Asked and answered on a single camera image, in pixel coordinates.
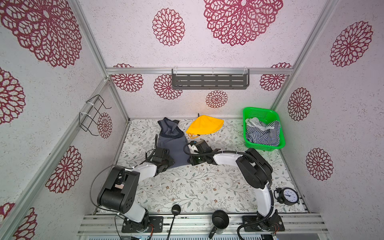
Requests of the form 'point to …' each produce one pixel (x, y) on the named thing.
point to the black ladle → (176, 209)
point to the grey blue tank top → (171, 136)
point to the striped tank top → (266, 133)
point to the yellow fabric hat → (203, 124)
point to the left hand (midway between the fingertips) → (173, 161)
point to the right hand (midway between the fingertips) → (187, 159)
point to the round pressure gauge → (287, 195)
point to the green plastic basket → (265, 116)
